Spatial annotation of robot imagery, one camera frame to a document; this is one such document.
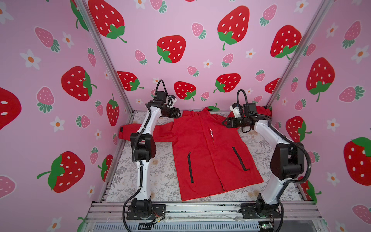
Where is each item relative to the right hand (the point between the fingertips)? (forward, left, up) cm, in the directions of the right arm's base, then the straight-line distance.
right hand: (224, 122), depth 92 cm
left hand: (+7, +32, -2) cm, 33 cm away
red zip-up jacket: (-16, +7, -15) cm, 23 cm away
